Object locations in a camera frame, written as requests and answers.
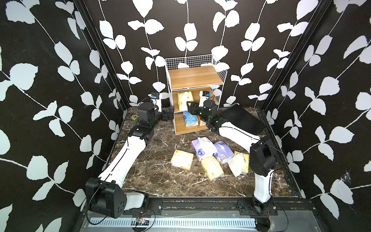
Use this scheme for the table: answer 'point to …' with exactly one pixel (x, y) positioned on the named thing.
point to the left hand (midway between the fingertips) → (167, 103)
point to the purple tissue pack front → (203, 148)
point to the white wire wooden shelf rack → (196, 78)
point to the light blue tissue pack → (190, 120)
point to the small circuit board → (142, 222)
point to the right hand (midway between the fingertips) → (187, 100)
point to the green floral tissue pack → (183, 97)
